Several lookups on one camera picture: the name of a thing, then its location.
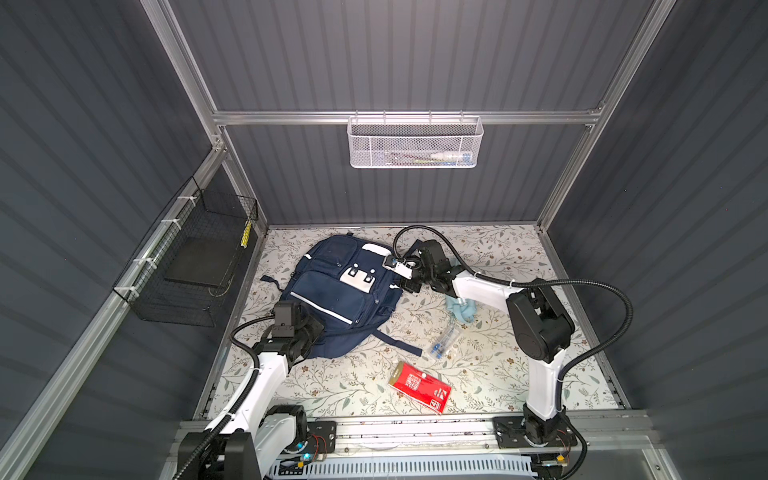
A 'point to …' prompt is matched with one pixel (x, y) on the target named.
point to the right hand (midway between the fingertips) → (402, 269)
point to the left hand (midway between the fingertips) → (320, 323)
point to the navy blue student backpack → (343, 280)
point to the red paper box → (423, 388)
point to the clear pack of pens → (444, 343)
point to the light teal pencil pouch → (464, 309)
